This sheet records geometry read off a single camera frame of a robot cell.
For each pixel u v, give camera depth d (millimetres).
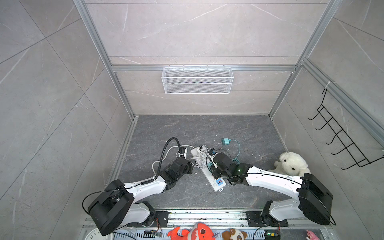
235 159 953
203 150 887
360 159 590
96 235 664
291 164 728
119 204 414
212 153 731
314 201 399
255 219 730
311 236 673
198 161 873
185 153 779
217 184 822
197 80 1005
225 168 616
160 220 731
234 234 674
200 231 639
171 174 659
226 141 1013
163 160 940
